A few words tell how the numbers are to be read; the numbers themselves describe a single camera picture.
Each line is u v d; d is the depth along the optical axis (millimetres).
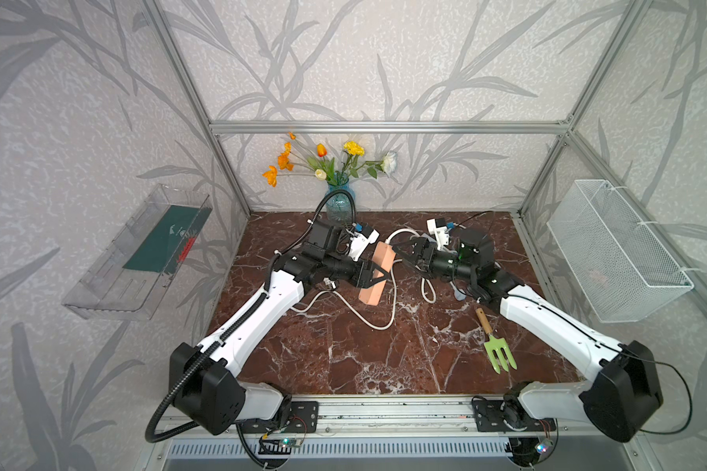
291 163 1031
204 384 388
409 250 642
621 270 614
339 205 1120
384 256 707
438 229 705
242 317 446
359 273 642
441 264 663
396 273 1019
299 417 724
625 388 399
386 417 753
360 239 676
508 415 656
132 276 667
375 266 669
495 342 866
